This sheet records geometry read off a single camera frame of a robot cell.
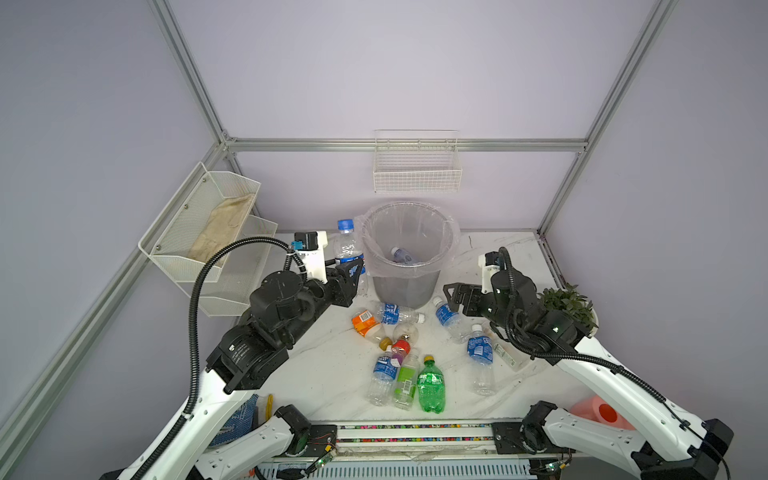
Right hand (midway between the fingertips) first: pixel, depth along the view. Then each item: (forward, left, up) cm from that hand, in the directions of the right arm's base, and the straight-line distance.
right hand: (455, 287), depth 71 cm
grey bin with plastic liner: (+30, +12, -18) cm, 36 cm away
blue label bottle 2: (-9, -9, -24) cm, 27 cm away
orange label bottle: (+4, +25, -24) cm, 35 cm away
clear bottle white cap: (+27, +13, -19) cm, 35 cm away
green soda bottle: (-16, +5, -24) cm, 29 cm away
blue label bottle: (-13, +18, -24) cm, 33 cm away
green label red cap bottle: (-15, +12, -21) cm, 28 cm away
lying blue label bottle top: (+4, +16, -20) cm, 26 cm away
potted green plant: (0, -32, -8) cm, 33 cm away
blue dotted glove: (-25, +55, -25) cm, 66 cm away
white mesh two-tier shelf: (+22, +68, +7) cm, 71 cm away
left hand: (-4, +23, +15) cm, 27 cm away
